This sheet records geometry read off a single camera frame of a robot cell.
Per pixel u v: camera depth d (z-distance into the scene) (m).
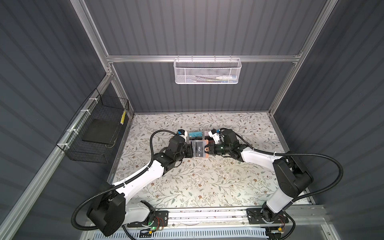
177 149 0.63
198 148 0.83
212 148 0.77
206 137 0.96
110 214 0.40
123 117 0.83
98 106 0.80
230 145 0.71
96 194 0.43
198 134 0.96
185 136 0.75
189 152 0.72
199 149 0.83
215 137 0.82
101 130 0.76
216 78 0.91
